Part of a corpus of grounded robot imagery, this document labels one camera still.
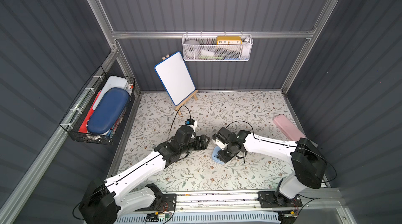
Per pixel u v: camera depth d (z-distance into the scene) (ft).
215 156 2.77
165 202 2.37
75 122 2.03
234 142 2.03
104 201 1.28
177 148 1.93
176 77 2.94
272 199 2.42
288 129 3.19
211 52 2.96
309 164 1.47
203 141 2.29
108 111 2.24
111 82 2.53
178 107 3.36
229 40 2.85
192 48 2.72
